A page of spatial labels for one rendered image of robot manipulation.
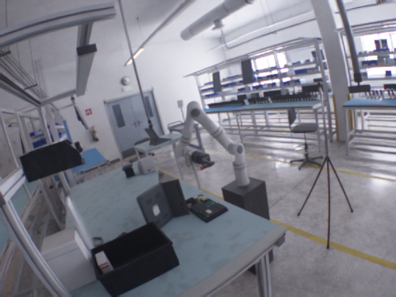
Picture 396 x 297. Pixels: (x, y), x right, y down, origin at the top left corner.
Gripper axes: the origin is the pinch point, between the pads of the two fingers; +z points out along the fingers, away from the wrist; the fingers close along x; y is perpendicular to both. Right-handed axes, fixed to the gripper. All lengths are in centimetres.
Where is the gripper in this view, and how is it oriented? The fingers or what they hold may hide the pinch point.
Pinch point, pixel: (210, 164)
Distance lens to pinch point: 119.9
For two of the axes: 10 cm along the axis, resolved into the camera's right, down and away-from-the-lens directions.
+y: 8.0, -3.4, 4.9
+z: 5.7, 1.8, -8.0
